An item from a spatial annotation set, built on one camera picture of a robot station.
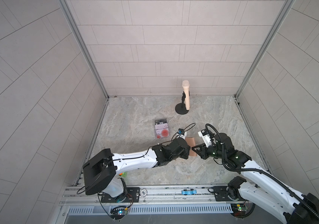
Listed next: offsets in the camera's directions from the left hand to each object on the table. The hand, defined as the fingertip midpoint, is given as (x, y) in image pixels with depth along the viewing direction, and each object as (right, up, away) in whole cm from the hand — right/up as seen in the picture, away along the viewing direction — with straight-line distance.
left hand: (191, 148), depth 78 cm
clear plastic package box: (-17, +9, +14) cm, 24 cm away
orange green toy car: (-38, -14, -2) cm, 40 cm away
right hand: (0, 0, -2) cm, 2 cm away
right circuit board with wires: (+22, -27, -10) cm, 36 cm away
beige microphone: (-1, +38, +11) cm, 40 cm away
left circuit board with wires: (-37, -26, -13) cm, 47 cm away
